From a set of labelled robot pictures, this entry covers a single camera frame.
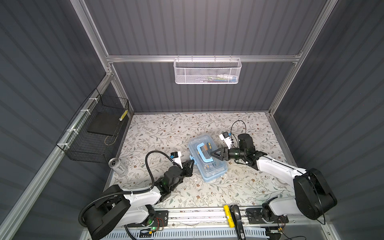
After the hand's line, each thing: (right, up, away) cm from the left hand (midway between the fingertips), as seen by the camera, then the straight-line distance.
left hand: (194, 161), depth 82 cm
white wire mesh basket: (+11, +66, +42) cm, 79 cm away
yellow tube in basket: (-39, +25, -1) cm, 46 cm away
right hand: (+11, +3, -1) cm, 12 cm away
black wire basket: (-49, +15, -9) cm, 52 cm away
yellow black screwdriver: (+9, +7, +8) cm, 14 cm away
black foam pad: (-45, +21, -5) cm, 50 cm away
